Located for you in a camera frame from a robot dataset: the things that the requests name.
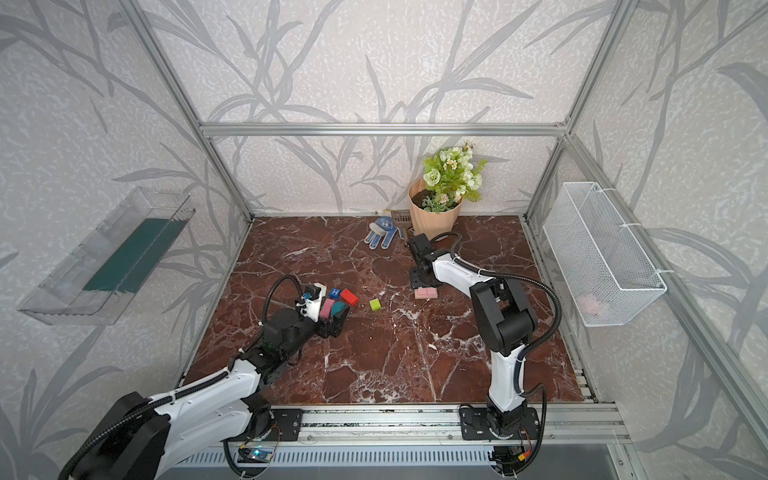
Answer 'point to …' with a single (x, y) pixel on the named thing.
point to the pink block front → (426, 293)
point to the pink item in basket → (590, 305)
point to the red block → (349, 296)
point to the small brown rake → (402, 217)
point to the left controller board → (254, 454)
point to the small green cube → (375, 304)
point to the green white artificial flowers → (451, 176)
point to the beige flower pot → (436, 225)
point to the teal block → (337, 307)
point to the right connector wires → (519, 458)
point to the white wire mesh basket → (606, 272)
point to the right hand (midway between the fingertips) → (424, 270)
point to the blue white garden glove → (382, 227)
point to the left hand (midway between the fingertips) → (339, 294)
